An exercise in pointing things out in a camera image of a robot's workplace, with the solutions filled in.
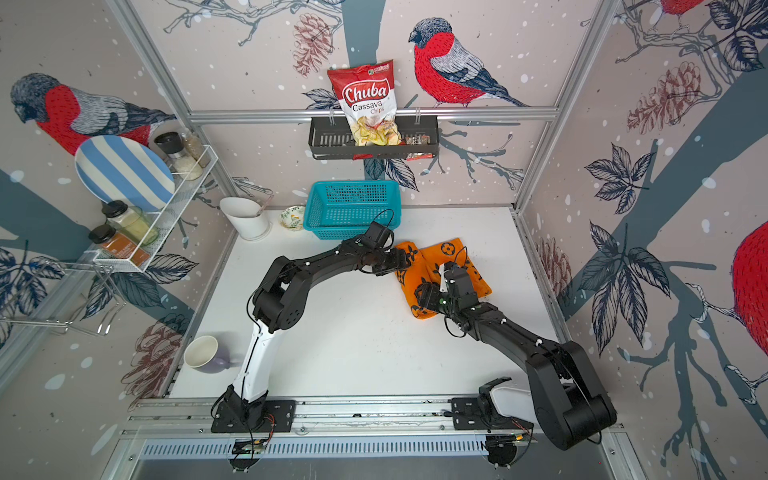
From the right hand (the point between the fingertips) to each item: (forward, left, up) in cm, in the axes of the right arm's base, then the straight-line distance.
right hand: (422, 292), depth 89 cm
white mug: (-20, +61, -1) cm, 64 cm away
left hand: (+12, +4, -1) cm, 13 cm away
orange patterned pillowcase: (+11, -1, -3) cm, 12 cm away
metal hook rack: (-17, +77, +17) cm, 80 cm away
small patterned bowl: (+34, +51, -4) cm, 61 cm away
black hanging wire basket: (+40, +30, +28) cm, 57 cm away
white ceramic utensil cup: (+30, +67, +2) cm, 73 cm away
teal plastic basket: (+41, +32, -6) cm, 52 cm away
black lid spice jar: (+22, +70, +30) cm, 79 cm away
